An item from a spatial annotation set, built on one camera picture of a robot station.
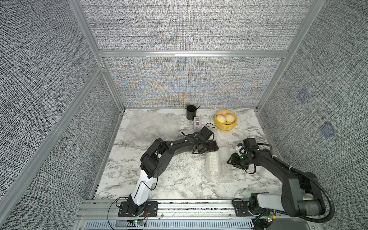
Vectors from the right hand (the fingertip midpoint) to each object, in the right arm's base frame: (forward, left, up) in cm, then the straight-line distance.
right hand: (230, 159), depth 88 cm
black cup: (+36, +23, +3) cm, 42 cm away
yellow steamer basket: (+25, -3, -1) cm, 26 cm away
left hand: (+6, +8, +1) cm, 10 cm away
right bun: (+32, -6, +1) cm, 32 cm away
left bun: (+31, +1, +2) cm, 31 cm away
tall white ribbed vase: (-7, +12, +5) cm, 15 cm away
